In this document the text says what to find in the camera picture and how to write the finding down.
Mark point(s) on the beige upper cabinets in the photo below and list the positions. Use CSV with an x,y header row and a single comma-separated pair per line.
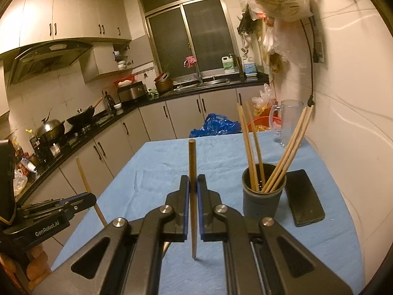
x,y
61,9

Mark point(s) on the steel kettle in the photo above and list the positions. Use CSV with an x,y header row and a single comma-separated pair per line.
x,y
110,103

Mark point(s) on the white green-label detergent bottle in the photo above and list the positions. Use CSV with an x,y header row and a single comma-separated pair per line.
x,y
228,64

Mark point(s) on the steel countertop appliance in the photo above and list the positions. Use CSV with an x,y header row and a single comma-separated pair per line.
x,y
132,92

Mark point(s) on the person's left hand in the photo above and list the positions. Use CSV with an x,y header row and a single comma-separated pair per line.
x,y
38,264

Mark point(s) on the beige cabinets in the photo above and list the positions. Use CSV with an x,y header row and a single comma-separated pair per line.
x,y
61,9
184,113

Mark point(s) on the white blue-label jug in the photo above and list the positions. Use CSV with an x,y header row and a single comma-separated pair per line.
x,y
250,67

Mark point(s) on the steel pot lid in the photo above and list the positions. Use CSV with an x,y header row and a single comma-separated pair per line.
x,y
50,127

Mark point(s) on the steel sink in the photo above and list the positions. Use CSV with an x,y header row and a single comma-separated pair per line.
x,y
211,83

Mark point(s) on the dark grey chopstick holder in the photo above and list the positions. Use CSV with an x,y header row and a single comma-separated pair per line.
x,y
261,202

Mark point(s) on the pale wooden chopstick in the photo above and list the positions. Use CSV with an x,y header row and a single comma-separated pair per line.
x,y
87,187

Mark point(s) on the black smartphone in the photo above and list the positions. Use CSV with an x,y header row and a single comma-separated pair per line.
x,y
304,199

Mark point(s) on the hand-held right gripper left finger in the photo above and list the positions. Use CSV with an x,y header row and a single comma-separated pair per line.
x,y
185,209

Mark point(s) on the pink cloth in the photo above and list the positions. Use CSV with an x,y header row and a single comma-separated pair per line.
x,y
190,60

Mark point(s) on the red tray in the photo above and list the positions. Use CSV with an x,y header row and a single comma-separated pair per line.
x,y
124,81

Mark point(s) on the clear plastic bag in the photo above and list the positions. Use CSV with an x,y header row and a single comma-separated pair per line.
x,y
264,98

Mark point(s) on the clear plastic pitcher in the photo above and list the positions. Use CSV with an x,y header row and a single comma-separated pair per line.
x,y
288,123

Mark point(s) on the steel faucet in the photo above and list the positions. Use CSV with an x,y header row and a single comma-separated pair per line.
x,y
198,70

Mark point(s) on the blue plastic bag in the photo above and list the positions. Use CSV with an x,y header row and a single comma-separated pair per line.
x,y
215,126

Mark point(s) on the black wok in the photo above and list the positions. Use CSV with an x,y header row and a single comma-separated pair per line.
x,y
79,118

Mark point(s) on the beige lower cabinets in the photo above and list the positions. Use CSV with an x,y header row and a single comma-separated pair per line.
x,y
184,113

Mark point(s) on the red basin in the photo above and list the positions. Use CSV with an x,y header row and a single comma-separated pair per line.
x,y
261,123

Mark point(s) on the window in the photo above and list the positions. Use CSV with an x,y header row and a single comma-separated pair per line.
x,y
172,37

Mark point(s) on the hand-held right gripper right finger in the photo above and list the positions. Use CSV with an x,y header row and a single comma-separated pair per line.
x,y
200,209

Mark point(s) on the wall power strip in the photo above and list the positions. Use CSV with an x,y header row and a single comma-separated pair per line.
x,y
317,52

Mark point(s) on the dark wooden chopstick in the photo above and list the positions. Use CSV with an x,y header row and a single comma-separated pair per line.
x,y
192,159

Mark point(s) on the stacked white bowls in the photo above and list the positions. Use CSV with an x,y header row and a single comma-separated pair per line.
x,y
121,64

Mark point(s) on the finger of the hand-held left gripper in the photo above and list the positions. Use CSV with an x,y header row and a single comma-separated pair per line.
x,y
83,199
52,215

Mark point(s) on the brown pot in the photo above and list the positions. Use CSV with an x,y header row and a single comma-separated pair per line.
x,y
164,86

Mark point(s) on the black range hood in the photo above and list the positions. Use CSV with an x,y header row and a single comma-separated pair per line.
x,y
46,57

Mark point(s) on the black kitchen countertop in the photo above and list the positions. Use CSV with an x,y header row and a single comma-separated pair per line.
x,y
251,80

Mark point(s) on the bundle of pale chopsticks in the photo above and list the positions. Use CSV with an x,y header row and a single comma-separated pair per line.
x,y
290,150

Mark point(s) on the blue tablecloth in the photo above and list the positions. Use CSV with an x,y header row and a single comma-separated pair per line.
x,y
153,166

